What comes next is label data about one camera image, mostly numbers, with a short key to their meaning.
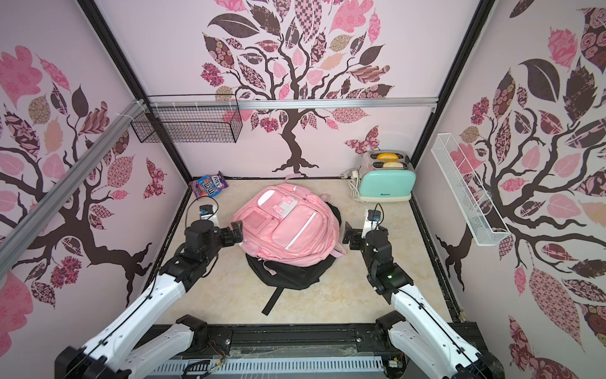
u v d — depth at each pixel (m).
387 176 1.00
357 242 0.70
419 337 0.57
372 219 0.65
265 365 0.70
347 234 0.71
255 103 0.93
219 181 1.18
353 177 1.16
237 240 0.73
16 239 0.50
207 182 1.15
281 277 0.85
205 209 0.68
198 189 1.14
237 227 0.73
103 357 0.39
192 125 1.21
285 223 0.95
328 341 0.74
